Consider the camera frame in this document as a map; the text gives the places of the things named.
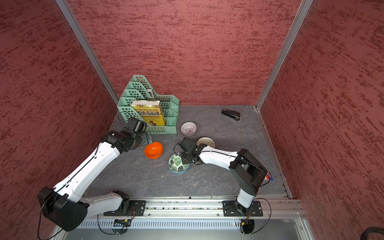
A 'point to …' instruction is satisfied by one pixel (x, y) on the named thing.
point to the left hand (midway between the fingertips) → (141, 142)
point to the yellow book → (150, 111)
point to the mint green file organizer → (137, 90)
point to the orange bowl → (153, 150)
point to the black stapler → (234, 114)
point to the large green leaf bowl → (176, 165)
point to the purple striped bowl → (188, 128)
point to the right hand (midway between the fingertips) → (186, 161)
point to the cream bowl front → (206, 141)
